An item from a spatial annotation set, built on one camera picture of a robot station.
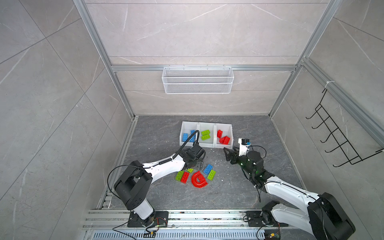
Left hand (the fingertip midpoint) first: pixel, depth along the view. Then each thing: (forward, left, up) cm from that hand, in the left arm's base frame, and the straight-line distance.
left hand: (196, 159), depth 88 cm
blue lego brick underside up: (-4, -7, -6) cm, 10 cm away
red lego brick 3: (-9, +7, -5) cm, 13 cm away
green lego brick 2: (+24, -8, -5) cm, 25 cm away
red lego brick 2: (+16, -18, -5) cm, 25 cm away
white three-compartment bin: (+13, -12, -1) cm, 18 cm away
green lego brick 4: (-8, +10, -5) cm, 14 cm away
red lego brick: (+21, -18, -3) cm, 28 cm away
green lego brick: (+21, -8, -6) cm, 23 cm away
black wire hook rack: (-12, -66, +25) cm, 72 cm away
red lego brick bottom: (+15, -21, -3) cm, 26 cm away
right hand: (+3, -18, +9) cm, 21 cm away
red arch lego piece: (-11, -1, -6) cm, 12 cm away
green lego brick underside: (-8, -9, -6) cm, 13 cm away
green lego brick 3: (-5, +4, -4) cm, 7 cm away
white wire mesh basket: (+48, -3, +23) cm, 53 cm away
